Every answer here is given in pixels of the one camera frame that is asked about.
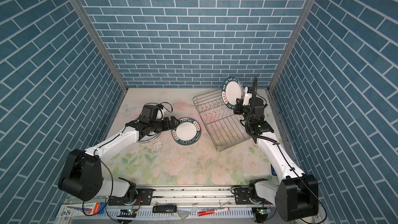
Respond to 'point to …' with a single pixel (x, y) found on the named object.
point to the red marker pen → (210, 212)
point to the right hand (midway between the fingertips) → (235, 97)
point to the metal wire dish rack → (225, 127)
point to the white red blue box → (76, 210)
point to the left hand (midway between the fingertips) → (175, 123)
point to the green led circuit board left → (127, 212)
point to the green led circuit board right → (261, 214)
